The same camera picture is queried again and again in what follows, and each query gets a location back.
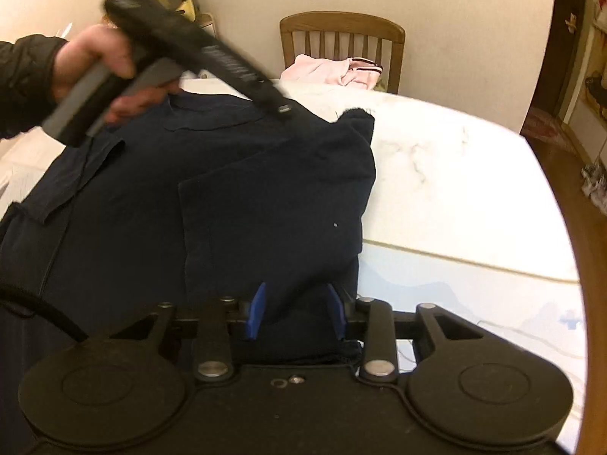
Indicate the red patterned rug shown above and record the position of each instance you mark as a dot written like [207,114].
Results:
[545,125]

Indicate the person's left forearm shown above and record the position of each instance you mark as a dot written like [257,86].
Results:
[23,85]

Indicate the wooden chair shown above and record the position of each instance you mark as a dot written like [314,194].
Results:
[341,21]

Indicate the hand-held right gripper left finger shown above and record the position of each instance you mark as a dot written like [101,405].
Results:
[257,310]

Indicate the white wardrobe cabinets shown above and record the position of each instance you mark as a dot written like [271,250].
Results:
[583,128]

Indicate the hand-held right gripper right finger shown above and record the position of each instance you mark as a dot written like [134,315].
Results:
[334,308]

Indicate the person's left hand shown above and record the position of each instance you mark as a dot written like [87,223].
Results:
[90,52]

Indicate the pink garment with striped trim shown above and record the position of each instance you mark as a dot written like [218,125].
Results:
[322,70]

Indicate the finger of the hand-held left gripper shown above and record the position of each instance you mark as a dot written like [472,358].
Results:
[277,102]

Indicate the row of shoes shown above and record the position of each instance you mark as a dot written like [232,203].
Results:
[595,187]

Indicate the dark wooden door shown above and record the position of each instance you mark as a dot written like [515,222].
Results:
[555,57]

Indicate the navy polo shirt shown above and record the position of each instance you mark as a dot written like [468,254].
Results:
[142,189]

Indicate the green patterned cloth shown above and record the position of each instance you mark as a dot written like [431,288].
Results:
[381,84]

